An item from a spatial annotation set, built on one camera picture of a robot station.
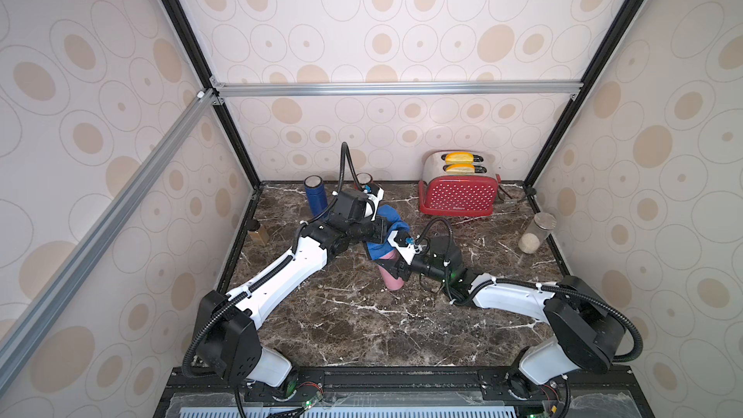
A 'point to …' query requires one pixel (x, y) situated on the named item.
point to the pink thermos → (391, 281)
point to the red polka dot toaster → (459, 194)
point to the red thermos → (364, 178)
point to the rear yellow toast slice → (460, 158)
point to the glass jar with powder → (537, 230)
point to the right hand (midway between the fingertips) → (381, 257)
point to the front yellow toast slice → (460, 169)
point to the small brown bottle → (257, 233)
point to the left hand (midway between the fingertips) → (398, 224)
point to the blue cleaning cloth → (377, 250)
